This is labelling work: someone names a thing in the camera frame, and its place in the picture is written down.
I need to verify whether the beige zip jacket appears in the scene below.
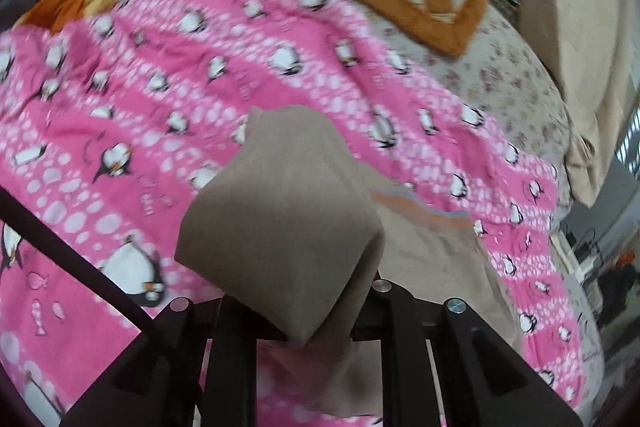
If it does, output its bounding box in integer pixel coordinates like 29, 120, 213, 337
175, 104, 523, 420

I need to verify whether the pink penguin blanket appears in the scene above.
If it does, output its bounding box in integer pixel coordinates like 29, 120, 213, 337
0, 0, 601, 427

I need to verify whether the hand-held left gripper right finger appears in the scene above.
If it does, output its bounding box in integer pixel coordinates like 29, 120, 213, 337
350, 278, 583, 427

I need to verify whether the beige curtain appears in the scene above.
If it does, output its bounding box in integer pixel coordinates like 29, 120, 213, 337
515, 0, 640, 208

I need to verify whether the floral bed sheet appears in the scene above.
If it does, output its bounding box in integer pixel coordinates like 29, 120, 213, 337
100, 0, 608, 408

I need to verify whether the black cable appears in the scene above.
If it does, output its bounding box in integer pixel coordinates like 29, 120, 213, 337
0, 189, 161, 338

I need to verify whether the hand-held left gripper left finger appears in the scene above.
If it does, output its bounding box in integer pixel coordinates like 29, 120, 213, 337
60, 297, 261, 427

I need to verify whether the orange cloth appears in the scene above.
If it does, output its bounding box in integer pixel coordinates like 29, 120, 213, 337
12, 0, 118, 32

